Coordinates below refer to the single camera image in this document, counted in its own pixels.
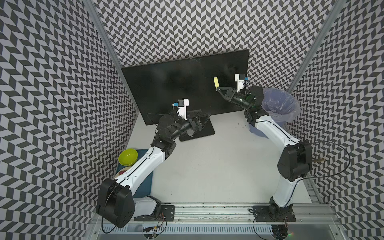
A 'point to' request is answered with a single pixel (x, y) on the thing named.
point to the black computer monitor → (188, 84)
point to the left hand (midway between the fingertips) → (206, 113)
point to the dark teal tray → (146, 190)
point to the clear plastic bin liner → (281, 105)
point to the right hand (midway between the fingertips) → (216, 90)
